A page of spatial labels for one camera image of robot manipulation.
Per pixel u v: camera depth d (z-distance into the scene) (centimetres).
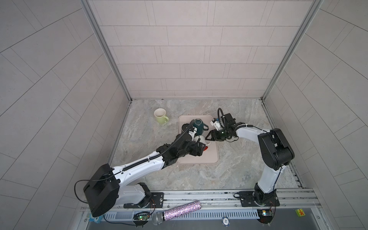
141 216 64
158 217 63
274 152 48
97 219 64
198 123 89
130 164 46
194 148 67
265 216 68
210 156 87
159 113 100
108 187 39
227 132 73
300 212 67
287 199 73
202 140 87
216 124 87
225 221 66
